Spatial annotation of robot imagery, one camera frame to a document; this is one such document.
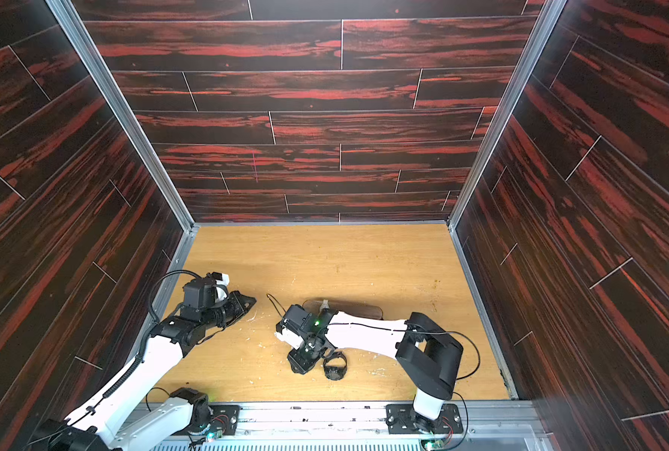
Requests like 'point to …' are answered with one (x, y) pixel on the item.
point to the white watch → (325, 305)
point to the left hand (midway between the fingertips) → (258, 299)
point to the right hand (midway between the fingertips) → (302, 359)
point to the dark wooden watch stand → (314, 305)
